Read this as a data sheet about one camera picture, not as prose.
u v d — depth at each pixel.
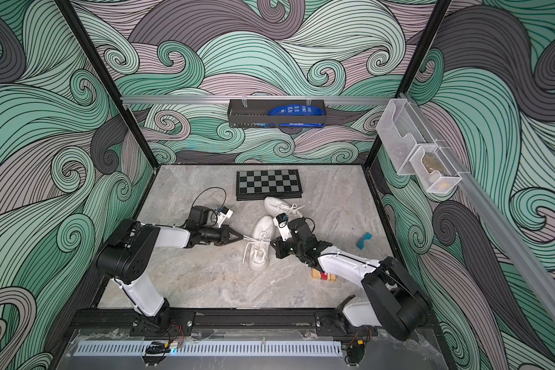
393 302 0.42
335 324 0.63
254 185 1.07
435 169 0.64
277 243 0.74
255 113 0.95
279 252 0.74
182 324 0.73
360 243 0.92
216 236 0.82
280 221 0.77
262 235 0.90
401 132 0.78
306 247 0.67
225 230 0.83
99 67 0.84
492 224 0.52
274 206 1.00
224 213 0.88
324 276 0.82
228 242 0.84
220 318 0.75
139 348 0.70
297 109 0.92
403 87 0.90
